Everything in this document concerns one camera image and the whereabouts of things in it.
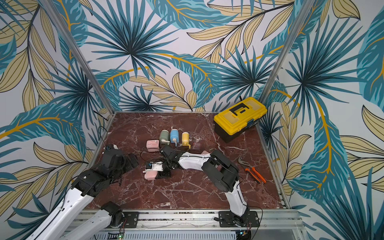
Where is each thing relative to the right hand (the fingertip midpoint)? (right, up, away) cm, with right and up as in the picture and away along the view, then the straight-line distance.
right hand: (156, 171), depth 87 cm
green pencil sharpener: (+3, +19, +9) cm, 21 cm away
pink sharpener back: (-4, +14, +7) cm, 16 cm away
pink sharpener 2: (+28, +10, +5) cm, 31 cm away
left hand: (-10, +8, -14) cm, 18 cm away
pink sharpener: (-2, -1, -5) cm, 5 cm away
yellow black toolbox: (+46, +29, +5) cm, 54 cm away
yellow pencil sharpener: (+16, +18, +8) cm, 25 cm away
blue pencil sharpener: (+9, +19, +10) cm, 24 cm away
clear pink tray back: (+24, +13, +14) cm, 30 cm away
